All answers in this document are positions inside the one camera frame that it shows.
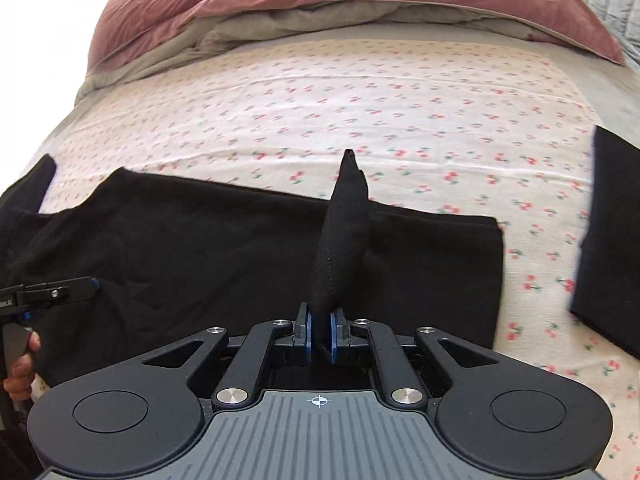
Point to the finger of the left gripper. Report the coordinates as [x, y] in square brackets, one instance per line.
[61, 292]

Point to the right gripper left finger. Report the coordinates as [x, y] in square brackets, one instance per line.
[302, 335]

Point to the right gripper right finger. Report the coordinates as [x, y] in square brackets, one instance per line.
[339, 336]

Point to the black pants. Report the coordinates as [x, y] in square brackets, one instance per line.
[174, 256]

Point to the left hand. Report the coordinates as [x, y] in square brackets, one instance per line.
[21, 373]

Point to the cherry print bed sheet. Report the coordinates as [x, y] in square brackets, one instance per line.
[456, 127]

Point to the folded black garment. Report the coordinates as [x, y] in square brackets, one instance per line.
[606, 296]

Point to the pink velvet duvet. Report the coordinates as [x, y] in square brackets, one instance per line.
[135, 39]

